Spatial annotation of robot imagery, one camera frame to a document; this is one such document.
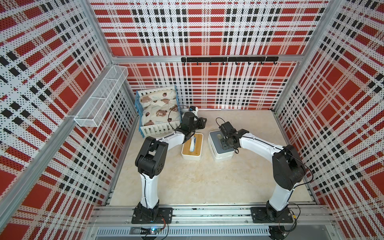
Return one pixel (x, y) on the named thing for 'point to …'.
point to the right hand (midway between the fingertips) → (230, 141)
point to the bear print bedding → (159, 108)
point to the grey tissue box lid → (216, 137)
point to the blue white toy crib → (153, 129)
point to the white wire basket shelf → (93, 111)
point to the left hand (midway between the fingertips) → (207, 118)
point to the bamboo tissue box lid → (198, 150)
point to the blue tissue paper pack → (192, 143)
